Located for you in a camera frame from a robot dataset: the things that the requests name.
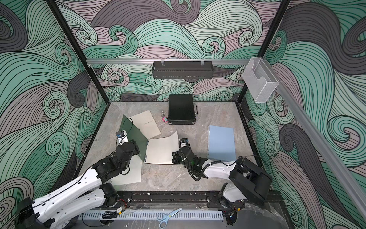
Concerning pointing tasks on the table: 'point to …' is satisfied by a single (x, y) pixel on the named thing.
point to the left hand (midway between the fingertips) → (134, 139)
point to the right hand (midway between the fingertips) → (169, 156)
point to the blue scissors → (164, 217)
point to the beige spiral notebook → (146, 124)
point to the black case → (181, 109)
